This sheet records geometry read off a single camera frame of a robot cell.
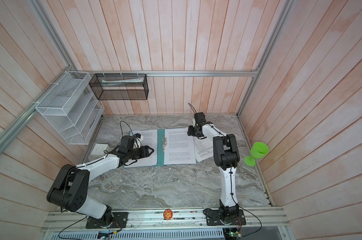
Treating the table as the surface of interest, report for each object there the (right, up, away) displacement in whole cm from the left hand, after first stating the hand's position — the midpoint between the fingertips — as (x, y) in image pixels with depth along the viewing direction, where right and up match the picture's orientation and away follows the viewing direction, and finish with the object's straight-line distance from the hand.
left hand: (151, 153), depth 90 cm
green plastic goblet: (+61, +3, -9) cm, 62 cm away
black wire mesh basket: (-25, +45, +14) cm, 53 cm away
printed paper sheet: (+18, +1, +11) cm, 22 cm away
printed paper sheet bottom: (+34, +2, +11) cm, 36 cm away
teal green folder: (-19, +12, +19) cm, 30 cm away
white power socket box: (-35, +2, +6) cm, 36 cm away
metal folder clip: (+7, +6, +11) cm, 14 cm away
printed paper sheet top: (-3, +8, +14) cm, 17 cm away
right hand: (+26, +13, +16) cm, 33 cm away
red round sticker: (+12, -29, -15) cm, 35 cm away
